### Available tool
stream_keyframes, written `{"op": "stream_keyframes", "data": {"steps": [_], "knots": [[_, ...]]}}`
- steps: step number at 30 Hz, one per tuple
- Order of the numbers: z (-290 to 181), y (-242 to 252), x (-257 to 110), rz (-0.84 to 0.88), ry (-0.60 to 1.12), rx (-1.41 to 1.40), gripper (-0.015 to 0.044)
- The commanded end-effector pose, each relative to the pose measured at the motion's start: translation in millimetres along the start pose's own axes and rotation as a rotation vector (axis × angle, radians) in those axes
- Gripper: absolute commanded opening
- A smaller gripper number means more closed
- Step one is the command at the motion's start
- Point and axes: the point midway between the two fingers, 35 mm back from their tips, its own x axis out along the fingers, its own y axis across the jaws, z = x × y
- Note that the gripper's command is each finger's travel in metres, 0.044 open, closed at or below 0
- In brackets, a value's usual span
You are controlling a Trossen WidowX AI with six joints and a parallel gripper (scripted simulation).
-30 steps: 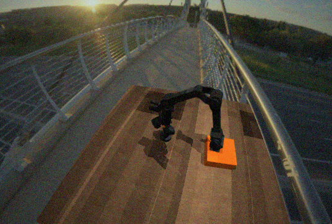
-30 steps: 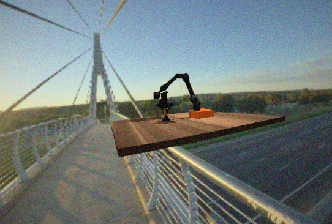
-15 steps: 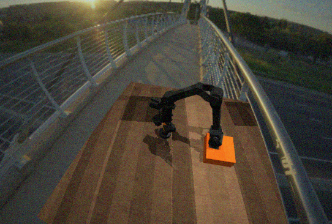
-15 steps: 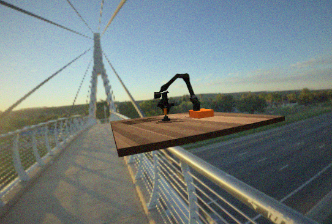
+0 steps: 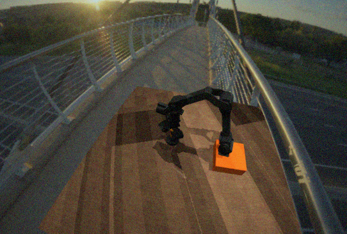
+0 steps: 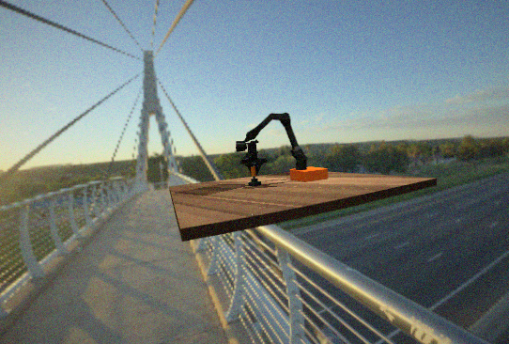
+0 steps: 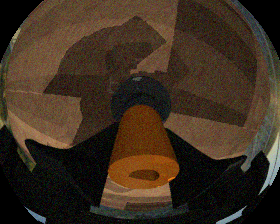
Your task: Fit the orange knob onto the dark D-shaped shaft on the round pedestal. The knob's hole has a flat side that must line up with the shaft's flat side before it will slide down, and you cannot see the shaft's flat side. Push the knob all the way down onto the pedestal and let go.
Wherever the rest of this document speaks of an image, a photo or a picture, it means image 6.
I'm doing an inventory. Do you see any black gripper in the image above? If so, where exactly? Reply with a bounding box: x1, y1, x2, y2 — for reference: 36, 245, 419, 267
240, 150, 267, 175

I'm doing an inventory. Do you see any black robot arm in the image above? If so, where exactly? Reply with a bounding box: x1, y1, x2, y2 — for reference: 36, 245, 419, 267
236, 113, 308, 170

